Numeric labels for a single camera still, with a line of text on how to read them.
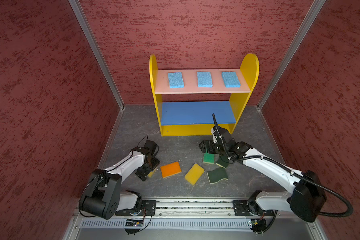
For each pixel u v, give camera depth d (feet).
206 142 2.39
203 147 2.39
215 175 2.82
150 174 2.72
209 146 2.38
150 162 2.34
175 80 2.47
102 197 1.36
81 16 2.42
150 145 2.39
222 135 2.00
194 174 2.79
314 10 2.36
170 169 2.82
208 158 2.95
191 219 2.34
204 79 2.49
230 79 2.49
